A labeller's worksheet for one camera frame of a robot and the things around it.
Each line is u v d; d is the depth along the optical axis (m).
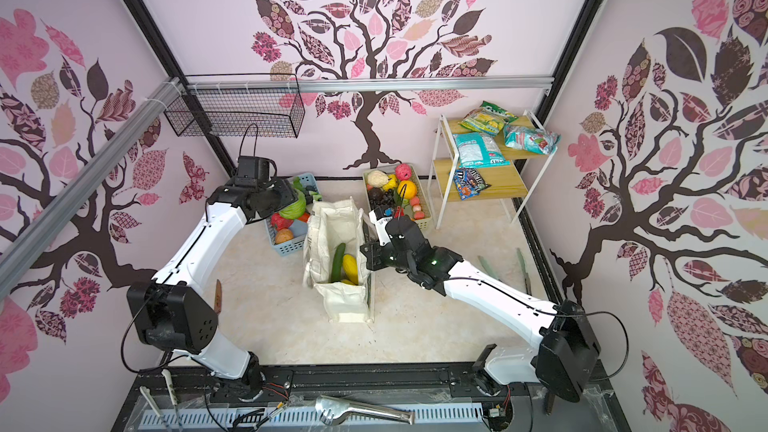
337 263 0.89
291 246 0.95
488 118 0.86
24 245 0.51
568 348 0.40
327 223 0.87
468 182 0.96
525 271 0.92
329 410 0.65
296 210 0.83
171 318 0.43
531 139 0.77
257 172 0.64
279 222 1.00
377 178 1.10
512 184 0.97
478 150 0.78
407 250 0.57
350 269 0.91
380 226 0.68
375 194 1.09
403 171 1.10
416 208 1.05
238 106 0.95
